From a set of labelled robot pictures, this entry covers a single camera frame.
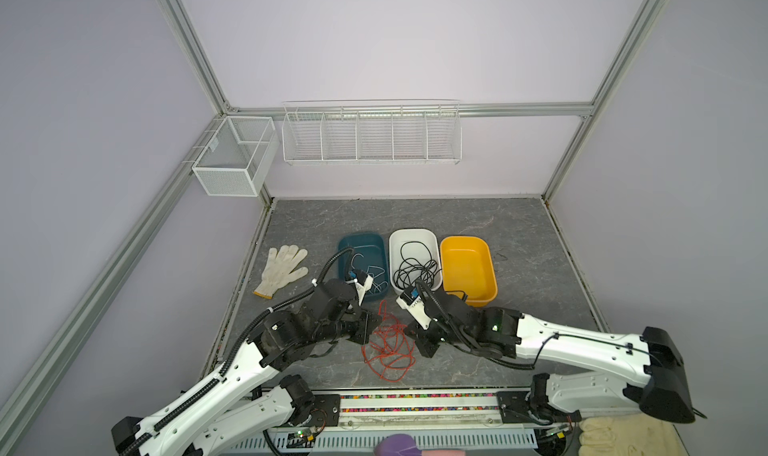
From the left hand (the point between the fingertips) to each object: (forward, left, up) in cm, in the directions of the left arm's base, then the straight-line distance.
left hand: (379, 326), depth 68 cm
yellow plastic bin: (+26, -30, -19) cm, 44 cm away
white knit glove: (+30, +34, -21) cm, 49 cm away
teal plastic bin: (+33, +3, -20) cm, 39 cm away
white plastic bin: (+38, -7, -17) cm, 42 cm away
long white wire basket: (+63, 0, +10) cm, 63 cm away
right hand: (0, -6, -5) cm, 8 cm away
